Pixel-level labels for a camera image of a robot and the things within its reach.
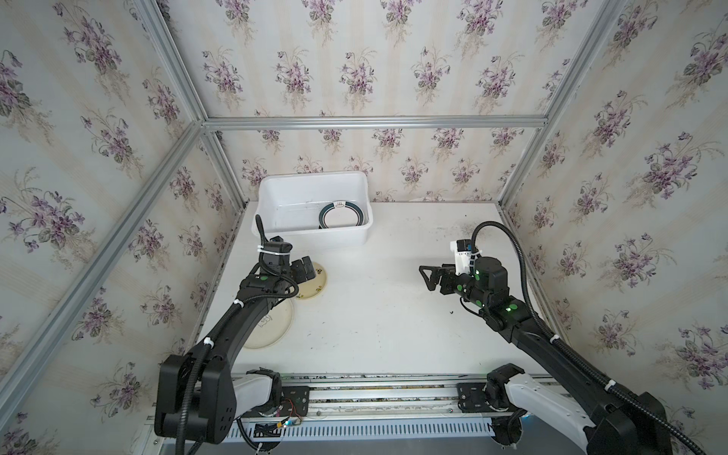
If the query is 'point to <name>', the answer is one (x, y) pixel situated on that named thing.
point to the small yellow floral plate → (313, 287)
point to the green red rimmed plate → (341, 214)
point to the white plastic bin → (289, 206)
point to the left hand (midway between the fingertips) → (299, 269)
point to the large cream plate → (274, 327)
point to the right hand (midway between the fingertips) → (440, 265)
